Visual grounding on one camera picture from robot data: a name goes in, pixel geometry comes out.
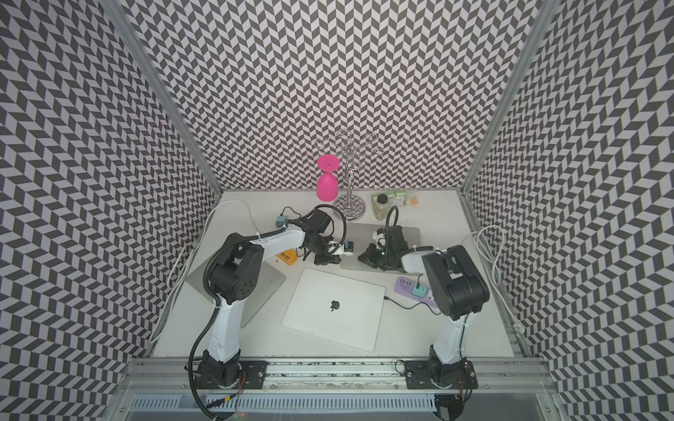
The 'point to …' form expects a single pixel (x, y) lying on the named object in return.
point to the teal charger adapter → (281, 221)
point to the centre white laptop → (338, 309)
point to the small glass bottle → (381, 208)
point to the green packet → (397, 199)
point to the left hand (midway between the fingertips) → (335, 257)
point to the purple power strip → (403, 286)
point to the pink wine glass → (327, 181)
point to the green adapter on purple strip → (419, 290)
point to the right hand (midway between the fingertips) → (359, 261)
